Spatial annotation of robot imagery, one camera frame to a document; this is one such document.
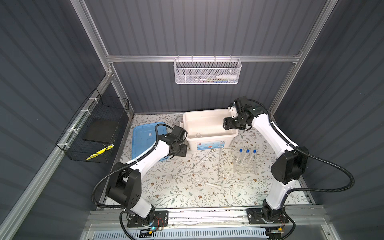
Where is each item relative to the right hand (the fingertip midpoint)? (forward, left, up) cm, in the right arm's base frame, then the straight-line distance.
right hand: (230, 126), depth 87 cm
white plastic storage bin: (+12, +14, -20) cm, 28 cm away
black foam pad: (-11, +68, +10) cm, 69 cm away
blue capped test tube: (-12, -17, -20) cm, 29 cm away
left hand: (-11, +30, -10) cm, 33 cm away
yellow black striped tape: (-23, +62, +11) cm, 67 cm away
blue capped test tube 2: (-15, -8, -5) cm, 17 cm away
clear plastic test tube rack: (-15, -10, -19) cm, 26 cm away
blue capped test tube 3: (-18, -3, -18) cm, 26 cm away
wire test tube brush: (-14, +6, -20) cm, 25 cm away
